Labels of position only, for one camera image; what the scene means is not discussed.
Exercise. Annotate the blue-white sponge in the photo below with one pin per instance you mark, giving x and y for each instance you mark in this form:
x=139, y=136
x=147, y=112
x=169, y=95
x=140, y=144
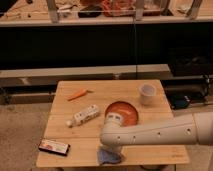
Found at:
x=108, y=156

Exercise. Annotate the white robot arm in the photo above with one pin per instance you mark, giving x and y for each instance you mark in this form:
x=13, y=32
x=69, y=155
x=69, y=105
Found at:
x=196, y=128

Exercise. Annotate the orange carrot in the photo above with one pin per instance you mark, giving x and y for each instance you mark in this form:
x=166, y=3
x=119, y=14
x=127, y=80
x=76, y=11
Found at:
x=78, y=94

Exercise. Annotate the white tube bottle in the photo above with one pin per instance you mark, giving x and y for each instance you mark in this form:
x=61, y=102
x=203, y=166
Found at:
x=83, y=116

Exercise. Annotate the wooden table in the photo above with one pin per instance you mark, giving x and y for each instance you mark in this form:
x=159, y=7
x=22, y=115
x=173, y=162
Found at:
x=84, y=139

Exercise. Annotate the white plastic cup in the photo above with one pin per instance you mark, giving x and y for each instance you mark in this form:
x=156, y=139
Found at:
x=147, y=93

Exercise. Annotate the black bag on floor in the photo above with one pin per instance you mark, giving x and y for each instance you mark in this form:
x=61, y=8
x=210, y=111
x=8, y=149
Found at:
x=179, y=101

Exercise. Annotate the red tray on shelf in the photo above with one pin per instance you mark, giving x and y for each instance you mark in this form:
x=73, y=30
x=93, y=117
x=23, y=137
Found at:
x=117, y=8

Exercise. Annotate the black candy box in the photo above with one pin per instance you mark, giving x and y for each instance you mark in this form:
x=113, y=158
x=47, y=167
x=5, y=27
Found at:
x=55, y=147

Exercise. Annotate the grey metal bench rail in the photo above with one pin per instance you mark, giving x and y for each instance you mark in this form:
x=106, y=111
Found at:
x=51, y=76

